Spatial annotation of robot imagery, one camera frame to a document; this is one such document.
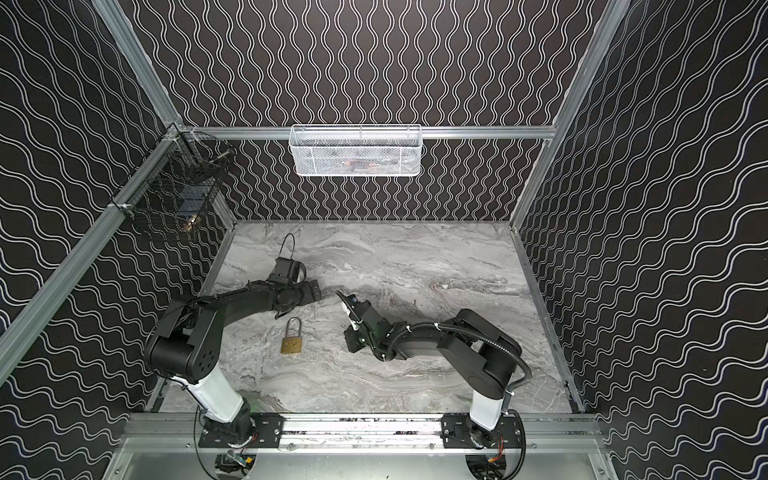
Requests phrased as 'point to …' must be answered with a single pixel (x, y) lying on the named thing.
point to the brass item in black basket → (190, 223)
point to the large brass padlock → (292, 344)
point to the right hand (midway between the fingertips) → (349, 332)
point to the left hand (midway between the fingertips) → (320, 296)
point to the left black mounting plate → (256, 430)
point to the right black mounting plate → (458, 430)
